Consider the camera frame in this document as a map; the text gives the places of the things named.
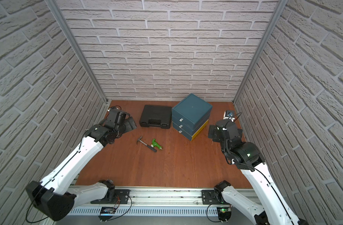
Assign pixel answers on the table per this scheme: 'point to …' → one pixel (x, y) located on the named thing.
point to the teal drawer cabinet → (200, 130)
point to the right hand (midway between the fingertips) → (224, 127)
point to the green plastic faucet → (154, 143)
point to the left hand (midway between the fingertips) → (130, 121)
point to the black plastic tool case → (156, 116)
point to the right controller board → (224, 213)
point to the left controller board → (106, 210)
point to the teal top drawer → (191, 110)
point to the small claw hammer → (139, 139)
